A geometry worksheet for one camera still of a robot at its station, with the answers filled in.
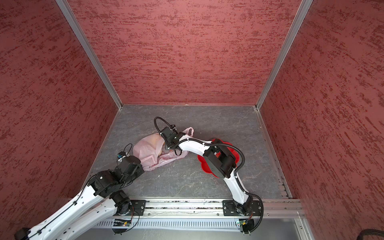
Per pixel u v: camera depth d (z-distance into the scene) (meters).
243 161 0.49
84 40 0.83
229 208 0.74
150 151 0.79
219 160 0.53
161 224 0.77
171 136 0.73
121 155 0.68
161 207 0.76
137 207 0.74
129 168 0.56
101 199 0.50
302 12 0.73
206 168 0.85
